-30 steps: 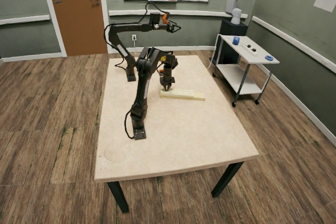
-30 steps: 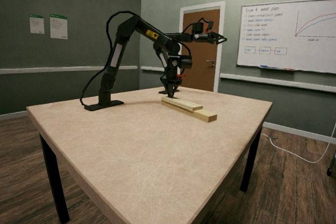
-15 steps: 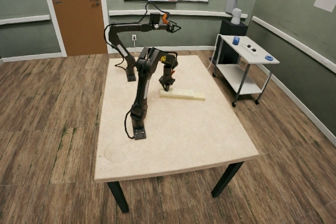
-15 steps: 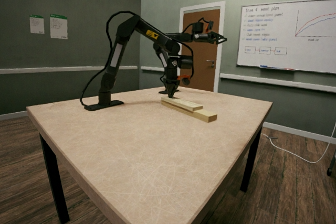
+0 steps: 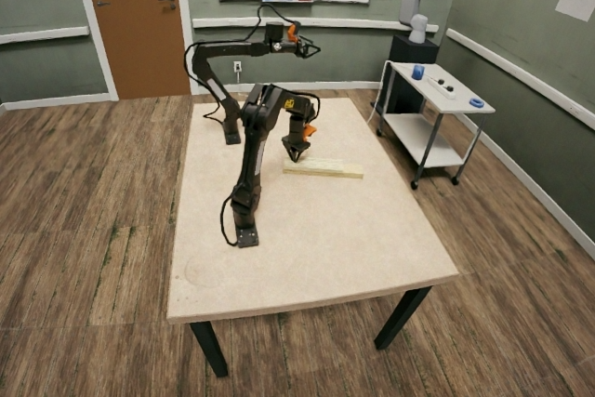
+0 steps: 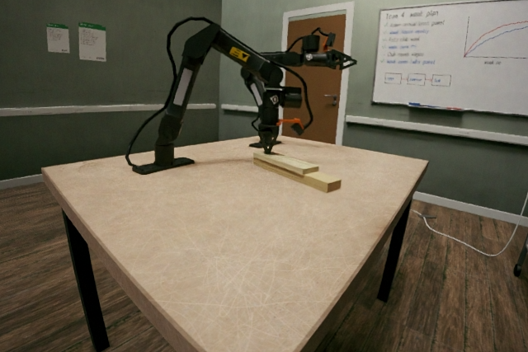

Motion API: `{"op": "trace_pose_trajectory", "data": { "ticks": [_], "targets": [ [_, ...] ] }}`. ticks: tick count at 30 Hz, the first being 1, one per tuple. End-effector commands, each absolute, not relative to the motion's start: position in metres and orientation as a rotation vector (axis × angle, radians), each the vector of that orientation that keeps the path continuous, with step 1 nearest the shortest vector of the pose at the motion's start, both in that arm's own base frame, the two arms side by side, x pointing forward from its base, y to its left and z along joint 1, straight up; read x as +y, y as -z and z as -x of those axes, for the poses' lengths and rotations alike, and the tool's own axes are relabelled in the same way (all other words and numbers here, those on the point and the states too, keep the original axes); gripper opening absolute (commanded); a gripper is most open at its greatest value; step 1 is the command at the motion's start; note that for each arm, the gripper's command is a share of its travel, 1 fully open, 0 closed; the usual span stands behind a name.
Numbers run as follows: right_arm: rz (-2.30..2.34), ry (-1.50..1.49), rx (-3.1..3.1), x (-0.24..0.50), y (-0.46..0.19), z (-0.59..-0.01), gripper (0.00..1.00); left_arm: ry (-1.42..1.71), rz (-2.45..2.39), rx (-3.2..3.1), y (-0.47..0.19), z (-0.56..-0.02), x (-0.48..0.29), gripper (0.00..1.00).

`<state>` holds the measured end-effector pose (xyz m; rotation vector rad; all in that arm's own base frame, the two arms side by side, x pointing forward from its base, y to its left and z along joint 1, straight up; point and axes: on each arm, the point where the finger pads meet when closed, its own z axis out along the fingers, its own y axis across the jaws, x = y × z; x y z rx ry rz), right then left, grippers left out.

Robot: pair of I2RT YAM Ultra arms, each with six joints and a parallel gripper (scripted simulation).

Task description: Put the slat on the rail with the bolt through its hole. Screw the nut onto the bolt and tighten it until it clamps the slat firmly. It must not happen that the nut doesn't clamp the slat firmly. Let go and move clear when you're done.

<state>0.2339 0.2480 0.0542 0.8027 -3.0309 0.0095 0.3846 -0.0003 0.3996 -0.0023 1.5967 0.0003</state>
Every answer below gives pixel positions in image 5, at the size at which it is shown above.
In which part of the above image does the light wooden slat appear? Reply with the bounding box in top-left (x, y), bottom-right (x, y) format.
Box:
top-left (284, 155), bottom-right (344, 174)

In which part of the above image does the wooden rail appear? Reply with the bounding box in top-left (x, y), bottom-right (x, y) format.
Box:
top-left (283, 164), bottom-right (364, 179)

